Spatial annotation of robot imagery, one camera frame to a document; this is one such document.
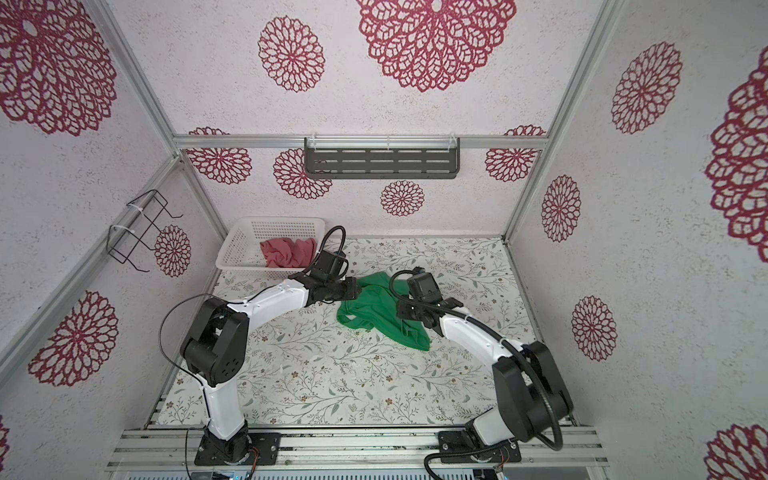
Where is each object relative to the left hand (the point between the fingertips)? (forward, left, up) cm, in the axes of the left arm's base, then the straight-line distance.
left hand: (356, 293), depth 95 cm
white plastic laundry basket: (+21, +45, -5) cm, 50 cm away
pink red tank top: (+16, +25, +2) cm, 30 cm away
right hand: (-6, -14, +4) cm, 15 cm away
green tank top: (-3, -6, -3) cm, 8 cm away
